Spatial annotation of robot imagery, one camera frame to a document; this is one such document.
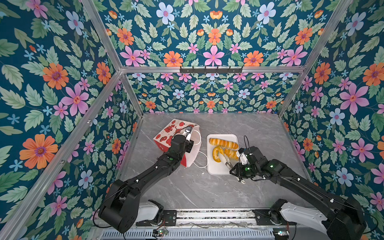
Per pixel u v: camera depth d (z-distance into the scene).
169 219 0.73
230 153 0.93
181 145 0.64
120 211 0.41
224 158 0.84
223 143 0.99
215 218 0.75
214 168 0.91
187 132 0.70
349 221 0.38
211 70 0.93
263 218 0.73
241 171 0.68
